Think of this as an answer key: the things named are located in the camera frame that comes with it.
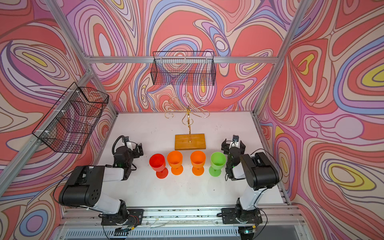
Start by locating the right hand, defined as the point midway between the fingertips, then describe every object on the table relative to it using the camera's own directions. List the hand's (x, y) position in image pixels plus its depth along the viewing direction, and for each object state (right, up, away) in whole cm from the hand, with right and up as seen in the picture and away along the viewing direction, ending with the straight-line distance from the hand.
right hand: (233, 143), depth 94 cm
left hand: (-63, -1, -1) cm, 63 cm away
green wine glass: (-12, -8, -13) cm, 20 cm away
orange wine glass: (-23, -7, -14) cm, 28 cm away
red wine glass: (-45, -8, -16) cm, 48 cm away
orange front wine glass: (-36, -8, -11) cm, 39 cm away
